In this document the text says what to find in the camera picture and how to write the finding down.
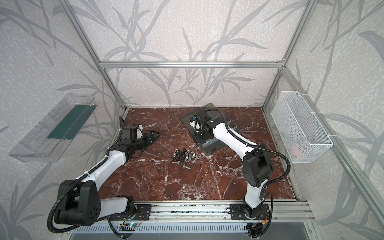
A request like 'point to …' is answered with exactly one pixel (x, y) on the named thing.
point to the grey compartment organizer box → (213, 146)
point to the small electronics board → (130, 226)
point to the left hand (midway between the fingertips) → (158, 132)
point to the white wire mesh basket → (303, 137)
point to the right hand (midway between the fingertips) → (197, 134)
